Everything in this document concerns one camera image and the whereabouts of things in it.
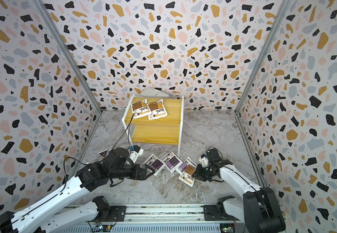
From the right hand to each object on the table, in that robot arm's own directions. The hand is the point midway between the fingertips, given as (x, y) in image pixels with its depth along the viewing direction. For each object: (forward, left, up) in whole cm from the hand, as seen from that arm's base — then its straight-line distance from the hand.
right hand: (193, 175), depth 84 cm
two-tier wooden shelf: (+22, +17, +13) cm, 31 cm away
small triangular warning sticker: (+15, +59, -2) cm, 61 cm away
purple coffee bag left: (+8, +23, -2) cm, 25 cm away
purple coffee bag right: (+6, +7, -3) cm, 10 cm away
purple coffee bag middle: (+10, +13, -2) cm, 17 cm away
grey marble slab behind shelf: (+52, +30, +20) cm, 63 cm away
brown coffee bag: (+21, +28, +33) cm, 48 cm away
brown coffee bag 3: (-1, +3, 0) cm, 3 cm away
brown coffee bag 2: (+21, +19, +33) cm, 43 cm away
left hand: (-5, +21, +17) cm, 28 cm away
